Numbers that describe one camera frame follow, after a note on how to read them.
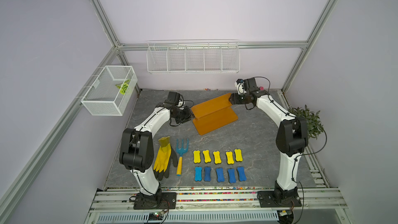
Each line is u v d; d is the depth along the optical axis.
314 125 0.78
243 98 0.83
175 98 0.75
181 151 0.89
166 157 0.86
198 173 0.81
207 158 0.85
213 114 0.93
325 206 0.73
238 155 0.87
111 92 0.81
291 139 0.53
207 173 0.81
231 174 0.81
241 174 0.80
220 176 0.79
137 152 0.48
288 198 0.68
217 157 0.85
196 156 0.87
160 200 0.70
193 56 0.99
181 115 0.80
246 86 0.77
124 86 0.81
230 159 0.85
